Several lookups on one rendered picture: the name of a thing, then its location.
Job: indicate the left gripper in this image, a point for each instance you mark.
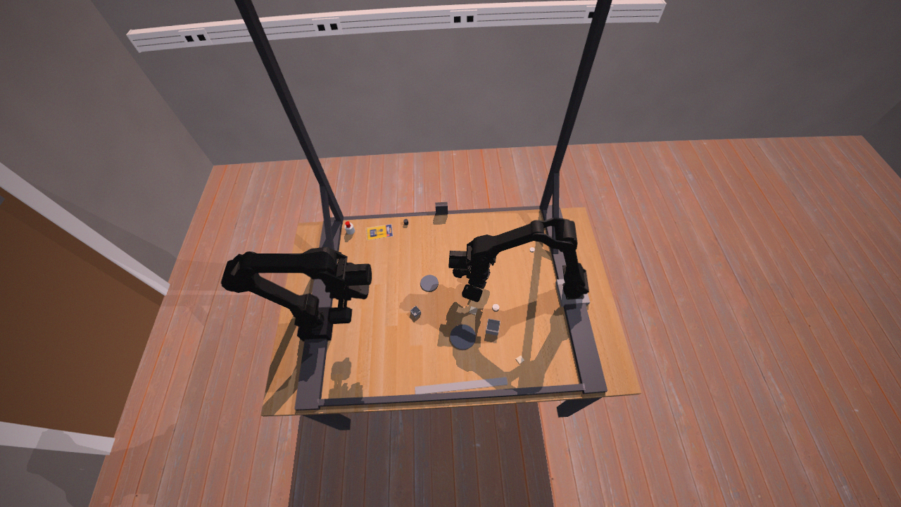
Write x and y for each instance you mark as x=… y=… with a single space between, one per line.
x=477 y=280

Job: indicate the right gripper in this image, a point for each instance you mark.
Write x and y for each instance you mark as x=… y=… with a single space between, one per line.
x=341 y=314

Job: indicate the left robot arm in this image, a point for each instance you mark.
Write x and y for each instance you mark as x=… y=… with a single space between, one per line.
x=483 y=250

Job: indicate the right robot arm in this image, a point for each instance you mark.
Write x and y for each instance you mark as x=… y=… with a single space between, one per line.
x=242 y=275

